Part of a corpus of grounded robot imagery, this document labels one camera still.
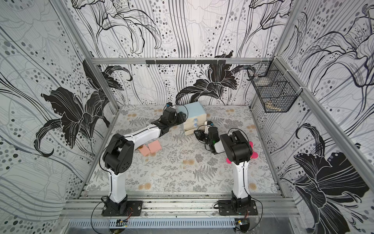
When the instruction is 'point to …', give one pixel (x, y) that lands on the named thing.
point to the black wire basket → (276, 89)
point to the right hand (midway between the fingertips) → (197, 130)
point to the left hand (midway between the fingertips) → (183, 117)
